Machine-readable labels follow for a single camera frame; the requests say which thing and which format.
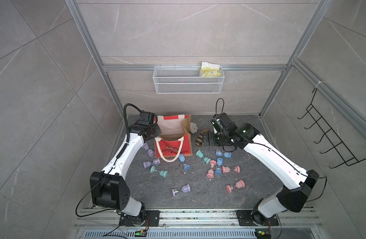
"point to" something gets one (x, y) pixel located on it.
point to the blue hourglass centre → (182, 159)
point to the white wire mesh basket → (186, 80)
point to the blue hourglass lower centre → (220, 162)
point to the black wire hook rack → (332, 136)
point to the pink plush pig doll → (193, 127)
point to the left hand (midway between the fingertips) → (157, 128)
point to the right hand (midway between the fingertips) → (211, 140)
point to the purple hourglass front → (175, 191)
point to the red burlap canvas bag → (175, 140)
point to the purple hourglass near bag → (150, 152)
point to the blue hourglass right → (228, 155)
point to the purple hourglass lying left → (148, 163)
